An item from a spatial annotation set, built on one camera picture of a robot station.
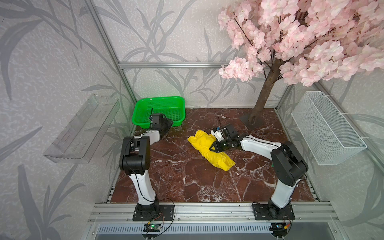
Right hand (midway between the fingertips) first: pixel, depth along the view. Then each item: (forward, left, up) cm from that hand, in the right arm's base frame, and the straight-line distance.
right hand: (210, 147), depth 91 cm
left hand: (+20, +26, +4) cm, 33 cm away
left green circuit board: (-39, +30, -6) cm, 50 cm away
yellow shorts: (+2, +4, +4) cm, 6 cm away
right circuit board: (-40, -33, -11) cm, 53 cm away
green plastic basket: (+39, +28, -4) cm, 48 cm away
